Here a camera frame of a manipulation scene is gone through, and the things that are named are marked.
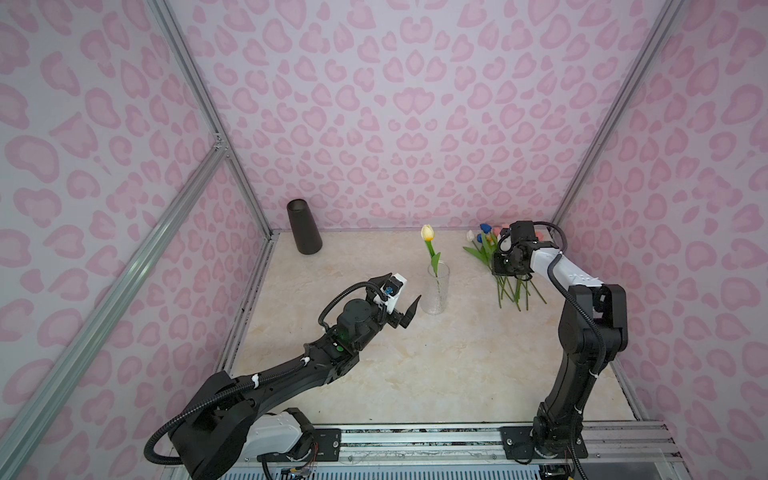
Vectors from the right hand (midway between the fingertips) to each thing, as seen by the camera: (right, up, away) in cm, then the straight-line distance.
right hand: (499, 263), depth 97 cm
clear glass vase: (-22, -8, -8) cm, 24 cm away
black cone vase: (-67, +10, +15) cm, 69 cm away
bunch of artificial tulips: (-1, +5, +10) cm, 11 cm away
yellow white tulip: (-25, +8, -19) cm, 33 cm away
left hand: (-31, -4, -22) cm, 38 cm away
